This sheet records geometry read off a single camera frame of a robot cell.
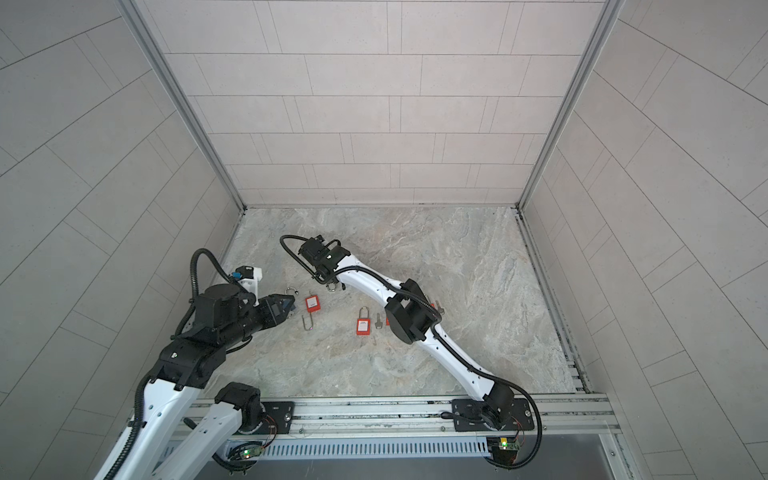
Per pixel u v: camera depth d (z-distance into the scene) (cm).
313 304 89
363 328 85
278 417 71
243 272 62
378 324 87
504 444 68
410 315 62
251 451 64
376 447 68
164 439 43
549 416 72
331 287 94
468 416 71
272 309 61
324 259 72
